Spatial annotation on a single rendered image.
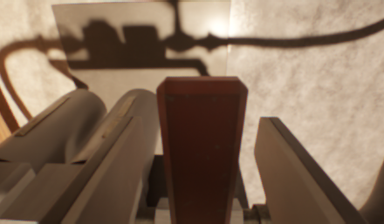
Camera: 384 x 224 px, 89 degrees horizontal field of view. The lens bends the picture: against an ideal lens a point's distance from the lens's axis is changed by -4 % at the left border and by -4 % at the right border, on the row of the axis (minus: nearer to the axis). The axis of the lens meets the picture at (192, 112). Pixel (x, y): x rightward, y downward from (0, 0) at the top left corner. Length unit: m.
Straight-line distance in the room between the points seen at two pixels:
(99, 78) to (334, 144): 0.75
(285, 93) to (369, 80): 0.23
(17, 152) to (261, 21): 0.51
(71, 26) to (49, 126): 0.37
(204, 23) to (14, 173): 0.44
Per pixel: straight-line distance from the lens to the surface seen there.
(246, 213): 0.18
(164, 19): 0.52
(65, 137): 0.27
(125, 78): 0.58
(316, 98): 0.67
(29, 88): 0.75
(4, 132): 0.81
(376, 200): 0.23
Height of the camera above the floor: 0.52
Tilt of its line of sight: 60 degrees down
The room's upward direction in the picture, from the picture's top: 177 degrees counter-clockwise
